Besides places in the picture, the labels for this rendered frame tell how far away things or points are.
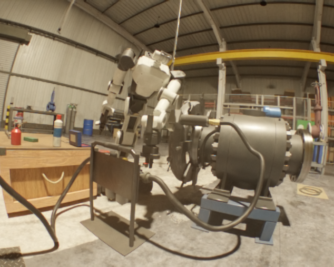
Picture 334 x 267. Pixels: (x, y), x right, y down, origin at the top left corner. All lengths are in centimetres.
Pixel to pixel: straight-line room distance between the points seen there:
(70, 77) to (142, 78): 863
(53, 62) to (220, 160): 922
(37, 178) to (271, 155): 157
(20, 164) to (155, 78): 109
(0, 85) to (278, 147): 939
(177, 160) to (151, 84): 60
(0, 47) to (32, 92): 313
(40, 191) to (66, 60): 892
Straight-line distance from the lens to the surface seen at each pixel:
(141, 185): 163
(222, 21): 1054
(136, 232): 109
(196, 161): 133
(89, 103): 994
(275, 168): 118
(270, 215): 115
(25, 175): 117
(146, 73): 115
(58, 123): 121
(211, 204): 113
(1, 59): 938
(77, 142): 127
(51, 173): 123
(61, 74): 951
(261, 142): 115
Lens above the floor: 66
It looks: level
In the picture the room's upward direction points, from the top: 7 degrees clockwise
